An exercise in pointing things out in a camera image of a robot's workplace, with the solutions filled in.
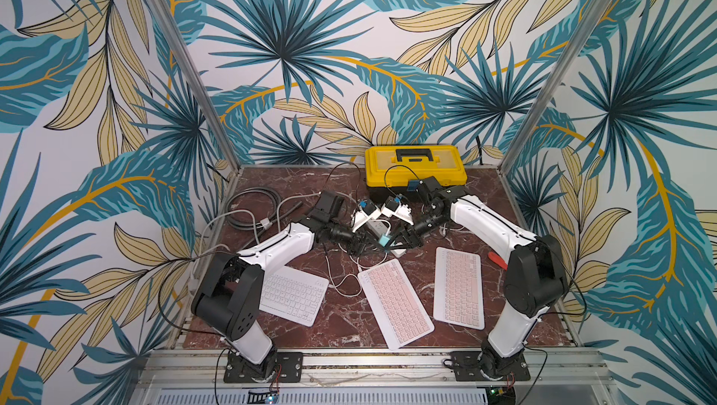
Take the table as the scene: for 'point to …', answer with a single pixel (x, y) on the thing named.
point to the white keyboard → (293, 295)
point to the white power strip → (381, 229)
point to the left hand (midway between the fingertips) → (379, 248)
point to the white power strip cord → (221, 214)
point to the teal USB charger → (384, 240)
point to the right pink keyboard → (458, 297)
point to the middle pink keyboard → (397, 308)
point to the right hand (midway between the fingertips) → (389, 243)
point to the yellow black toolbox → (388, 169)
